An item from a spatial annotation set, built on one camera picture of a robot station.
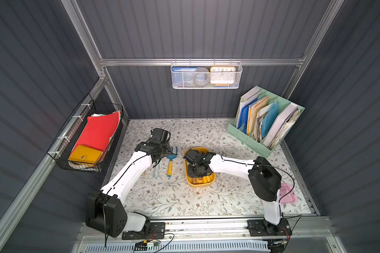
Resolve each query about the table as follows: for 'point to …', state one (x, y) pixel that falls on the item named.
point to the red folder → (98, 130)
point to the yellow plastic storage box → (198, 181)
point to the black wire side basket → (63, 147)
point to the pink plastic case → (291, 198)
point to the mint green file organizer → (289, 113)
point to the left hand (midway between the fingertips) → (163, 149)
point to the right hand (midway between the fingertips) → (193, 171)
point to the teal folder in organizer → (269, 119)
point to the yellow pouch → (86, 154)
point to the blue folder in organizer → (243, 116)
